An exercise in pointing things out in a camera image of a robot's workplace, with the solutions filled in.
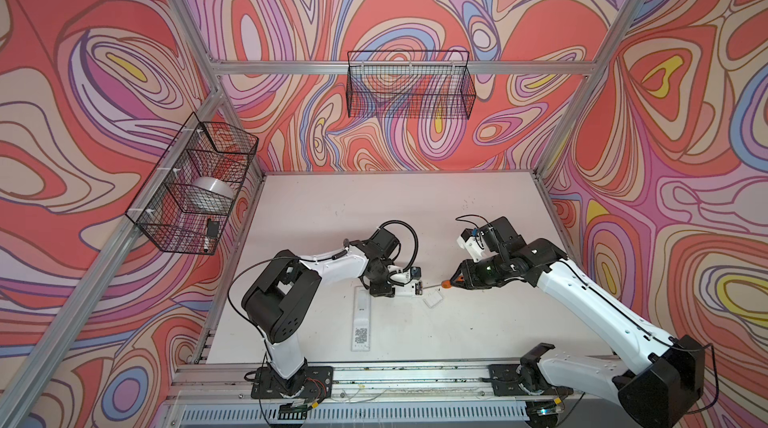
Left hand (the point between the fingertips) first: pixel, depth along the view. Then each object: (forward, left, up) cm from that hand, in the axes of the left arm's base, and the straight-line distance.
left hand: (393, 280), depth 91 cm
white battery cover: (-6, -12, 0) cm, 13 cm away
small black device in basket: (+3, +46, +25) cm, 52 cm away
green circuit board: (-33, +26, -2) cm, 42 cm away
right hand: (-8, -17, +14) cm, 23 cm away
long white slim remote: (-12, +9, +1) cm, 15 cm away
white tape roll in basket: (+8, +44, +34) cm, 57 cm away
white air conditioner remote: (-4, -4, +2) cm, 6 cm away
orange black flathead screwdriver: (-7, -14, +13) cm, 20 cm away
